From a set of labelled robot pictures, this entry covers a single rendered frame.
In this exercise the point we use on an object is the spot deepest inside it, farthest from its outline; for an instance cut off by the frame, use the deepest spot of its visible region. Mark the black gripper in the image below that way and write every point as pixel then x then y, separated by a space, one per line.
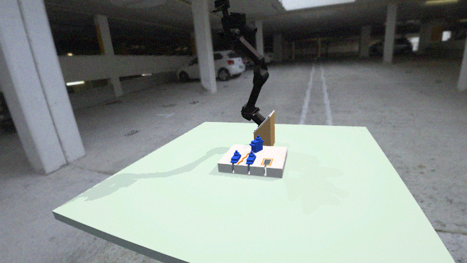
pixel 227 22

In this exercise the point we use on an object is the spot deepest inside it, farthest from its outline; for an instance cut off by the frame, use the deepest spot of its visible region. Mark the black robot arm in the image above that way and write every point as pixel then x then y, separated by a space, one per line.
pixel 247 30

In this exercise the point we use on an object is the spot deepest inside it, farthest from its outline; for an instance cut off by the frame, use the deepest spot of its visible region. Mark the blue micro servo with orange cable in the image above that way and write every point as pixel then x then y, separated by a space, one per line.
pixel 256 146

